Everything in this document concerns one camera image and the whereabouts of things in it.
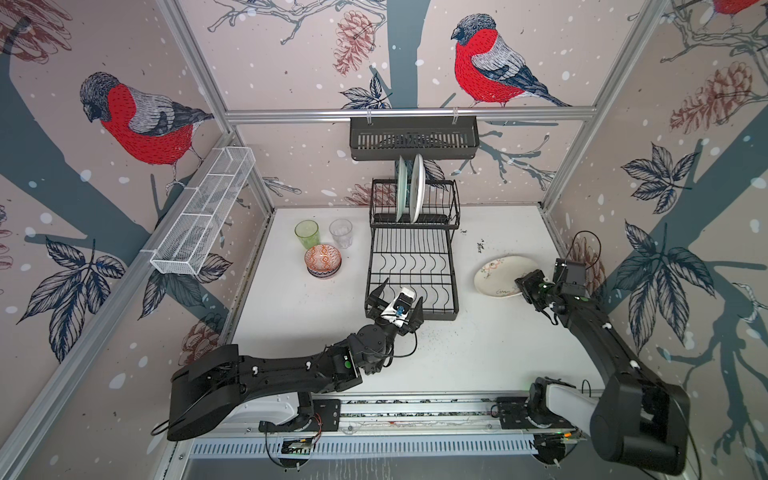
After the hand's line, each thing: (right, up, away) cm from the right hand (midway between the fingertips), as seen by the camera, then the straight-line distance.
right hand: (515, 280), depth 86 cm
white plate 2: (-30, +25, -10) cm, 41 cm away
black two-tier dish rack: (-30, +8, +18) cm, 35 cm away
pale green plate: (-34, +26, -7) cm, 43 cm away
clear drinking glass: (-56, +15, +24) cm, 63 cm away
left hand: (-34, 0, -15) cm, 37 cm away
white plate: (-3, -1, +9) cm, 9 cm away
